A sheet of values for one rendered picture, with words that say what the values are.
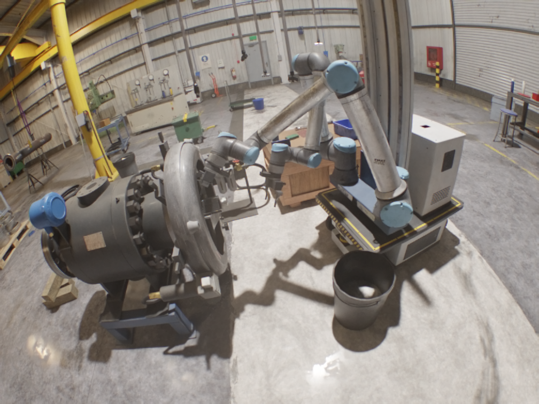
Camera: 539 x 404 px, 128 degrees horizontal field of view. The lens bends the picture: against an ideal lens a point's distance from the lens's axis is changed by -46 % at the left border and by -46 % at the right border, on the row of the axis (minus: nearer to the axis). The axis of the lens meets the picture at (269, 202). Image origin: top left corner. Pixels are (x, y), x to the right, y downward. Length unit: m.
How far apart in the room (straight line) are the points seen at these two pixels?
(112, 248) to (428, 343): 1.71
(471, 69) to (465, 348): 9.39
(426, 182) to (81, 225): 1.89
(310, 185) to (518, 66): 7.98
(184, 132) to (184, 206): 3.67
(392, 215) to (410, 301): 0.69
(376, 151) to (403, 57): 0.53
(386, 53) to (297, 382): 1.75
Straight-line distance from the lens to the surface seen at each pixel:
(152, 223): 1.26
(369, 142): 0.94
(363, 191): 1.56
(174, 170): 1.04
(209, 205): 1.14
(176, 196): 0.99
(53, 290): 2.52
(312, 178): 2.13
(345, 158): 1.56
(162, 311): 1.42
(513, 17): 9.18
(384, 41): 1.42
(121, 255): 1.26
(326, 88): 1.05
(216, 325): 1.55
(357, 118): 0.91
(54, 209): 1.31
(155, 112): 7.46
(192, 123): 4.54
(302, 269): 1.67
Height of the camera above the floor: 1.29
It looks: 34 degrees down
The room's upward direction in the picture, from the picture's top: 11 degrees counter-clockwise
